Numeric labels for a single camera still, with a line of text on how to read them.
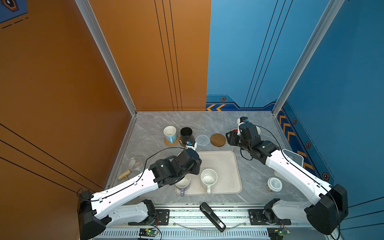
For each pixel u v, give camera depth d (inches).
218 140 40.6
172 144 39.3
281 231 27.5
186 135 38.9
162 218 29.1
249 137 22.7
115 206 16.5
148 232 27.8
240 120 28.0
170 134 37.2
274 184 30.5
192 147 25.0
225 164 36.3
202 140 40.4
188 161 20.4
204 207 28.6
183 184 33.2
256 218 28.5
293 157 35.2
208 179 33.4
